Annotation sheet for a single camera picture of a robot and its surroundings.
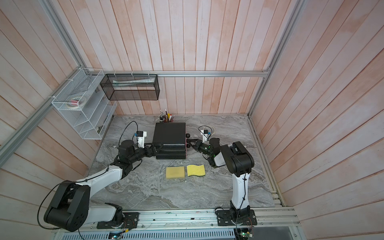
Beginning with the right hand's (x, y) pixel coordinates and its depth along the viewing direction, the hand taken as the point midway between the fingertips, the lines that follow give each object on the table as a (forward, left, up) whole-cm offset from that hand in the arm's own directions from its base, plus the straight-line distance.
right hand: (187, 141), depth 94 cm
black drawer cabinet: (-1, +9, +7) cm, 11 cm away
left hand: (-7, +16, +6) cm, 19 cm away
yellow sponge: (-18, +9, -7) cm, 21 cm away
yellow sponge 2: (-16, -5, -7) cm, 18 cm away
